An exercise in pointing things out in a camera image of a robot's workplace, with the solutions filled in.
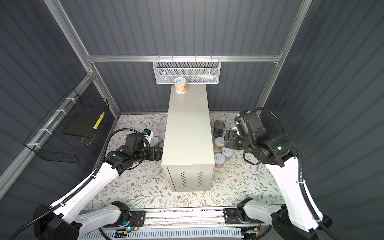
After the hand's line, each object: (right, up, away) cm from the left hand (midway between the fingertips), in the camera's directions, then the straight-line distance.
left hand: (157, 149), depth 79 cm
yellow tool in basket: (-31, +15, +1) cm, 35 cm away
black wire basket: (-44, +6, -15) cm, 46 cm away
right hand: (+36, +7, -17) cm, 41 cm away
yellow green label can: (-2, 0, +17) cm, 17 cm away
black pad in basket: (-38, +13, -3) cm, 40 cm away
